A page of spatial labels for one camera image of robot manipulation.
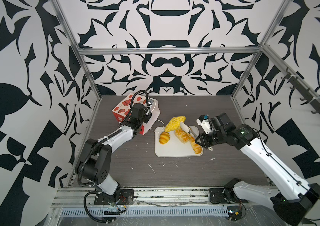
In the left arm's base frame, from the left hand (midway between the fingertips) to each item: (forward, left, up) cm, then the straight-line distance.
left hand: (144, 105), depth 89 cm
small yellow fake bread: (-14, -12, -17) cm, 25 cm away
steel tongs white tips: (-22, -25, +2) cm, 34 cm away
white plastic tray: (-18, -14, -20) cm, 31 cm away
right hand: (-26, -27, +2) cm, 38 cm away
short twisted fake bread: (-14, -24, -15) cm, 31 cm away
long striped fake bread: (-23, -32, -15) cm, 42 cm away
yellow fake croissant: (-12, -18, -4) cm, 22 cm away
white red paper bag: (+1, +17, -8) cm, 19 cm away
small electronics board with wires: (-55, -45, -20) cm, 74 cm away
